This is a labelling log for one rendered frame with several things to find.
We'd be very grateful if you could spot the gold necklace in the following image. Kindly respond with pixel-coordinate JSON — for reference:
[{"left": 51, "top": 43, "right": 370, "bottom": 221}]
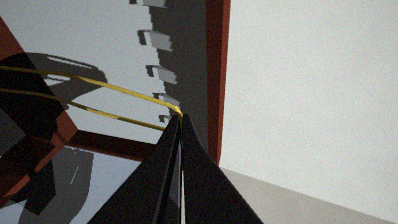
[{"left": 0, "top": 66, "right": 183, "bottom": 133}]

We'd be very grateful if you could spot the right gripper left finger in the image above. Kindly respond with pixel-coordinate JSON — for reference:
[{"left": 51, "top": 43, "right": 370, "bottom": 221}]
[{"left": 87, "top": 115, "right": 182, "bottom": 224}]

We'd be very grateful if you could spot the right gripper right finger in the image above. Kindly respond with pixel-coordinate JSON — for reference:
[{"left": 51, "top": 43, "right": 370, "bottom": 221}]
[{"left": 182, "top": 114, "right": 264, "bottom": 224}]

